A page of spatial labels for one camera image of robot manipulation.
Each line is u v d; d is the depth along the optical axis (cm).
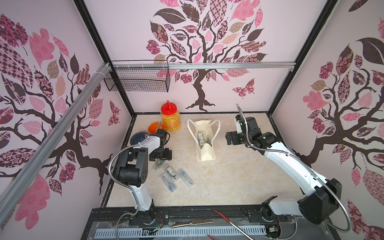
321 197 38
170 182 84
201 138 95
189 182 85
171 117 100
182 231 70
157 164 92
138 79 122
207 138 102
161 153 81
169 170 88
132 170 49
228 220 71
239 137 70
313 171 44
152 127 103
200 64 93
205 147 88
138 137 99
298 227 70
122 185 48
